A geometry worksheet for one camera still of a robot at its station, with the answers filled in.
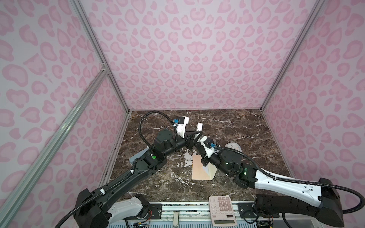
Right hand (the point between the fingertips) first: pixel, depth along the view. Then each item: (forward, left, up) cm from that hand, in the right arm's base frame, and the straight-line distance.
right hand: (196, 142), depth 67 cm
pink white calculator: (-24, -13, -27) cm, 39 cm away
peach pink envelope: (-4, -4, -28) cm, 29 cm away
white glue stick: (+5, -1, +6) cm, 8 cm away
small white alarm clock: (+14, -26, -27) cm, 40 cm away
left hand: (+3, -2, +5) cm, 6 cm away
